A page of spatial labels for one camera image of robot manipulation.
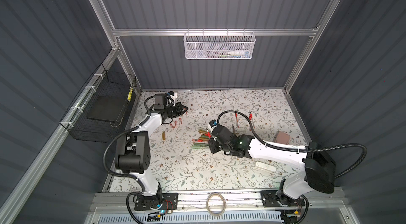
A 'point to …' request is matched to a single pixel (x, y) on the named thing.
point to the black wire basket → (96, 115)
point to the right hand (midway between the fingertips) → (209, 141)
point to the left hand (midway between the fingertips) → (189, 108)
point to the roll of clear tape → (224, 204)
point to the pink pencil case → (282, 137)
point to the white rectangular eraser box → (261, 166)
